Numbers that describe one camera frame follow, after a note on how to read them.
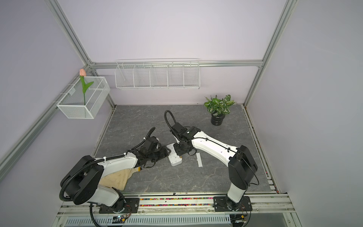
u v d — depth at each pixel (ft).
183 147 2.27
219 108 2.85
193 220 5.17
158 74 3.24
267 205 2.43
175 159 2.84
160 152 2.64
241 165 1.44
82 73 2.71
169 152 2.86
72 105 2.28
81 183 1.42
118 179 2.66
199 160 2.94
